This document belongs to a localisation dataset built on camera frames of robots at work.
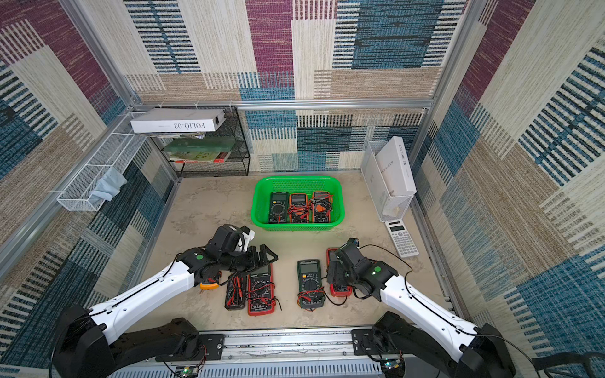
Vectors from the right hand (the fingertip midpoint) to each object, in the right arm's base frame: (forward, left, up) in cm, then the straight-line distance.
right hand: (339, 270), depth 82 cm
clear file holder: (+25, -22, +3) cm, 33 cm away
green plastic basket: (+38, +14, +2) cm, 41 cm away
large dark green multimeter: (+30, +23, -3) cm, 38 cm away
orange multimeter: (+29, +5, -2) cm, 29 cm away
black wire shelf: (+49, +47, +12) cm, 69 cm away
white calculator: (+16, -27, -6) cm, 32 cm away
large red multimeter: (-6, +27, -3) cm, 27 cm away
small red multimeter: (-6, +1, -2) cm, 6 cm away
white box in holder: (+35, -24, +14) cm, 45 cm away
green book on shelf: (+42, +53, +20) cm, 70 cm away
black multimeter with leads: (-6, +35, -2) cm, 36 cm away
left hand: (+1, +23, +6) cm, 24 cm away
